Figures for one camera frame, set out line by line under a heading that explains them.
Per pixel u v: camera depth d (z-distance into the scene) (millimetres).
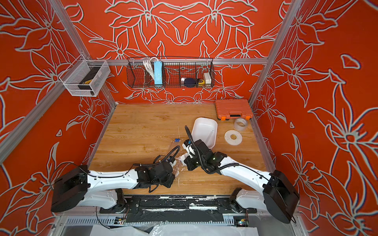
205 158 481
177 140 976
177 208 727
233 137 983
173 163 896
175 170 854
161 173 835
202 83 948
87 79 808
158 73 899
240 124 1060
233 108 1098
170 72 992
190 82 953
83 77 831
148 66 856
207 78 922
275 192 372
